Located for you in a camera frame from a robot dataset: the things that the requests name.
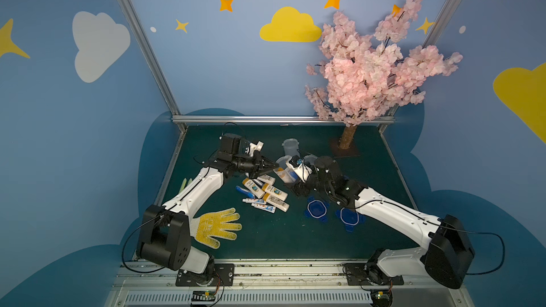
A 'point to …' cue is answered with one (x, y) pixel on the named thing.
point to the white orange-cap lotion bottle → (267, 178)
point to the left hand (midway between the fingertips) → (280, 164)
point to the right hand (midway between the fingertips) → (294, 172)
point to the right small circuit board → (382, 297)
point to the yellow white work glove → (206, 227)
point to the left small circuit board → (203, 295)
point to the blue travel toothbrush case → (249, 193)
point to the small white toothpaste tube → (269, 209)
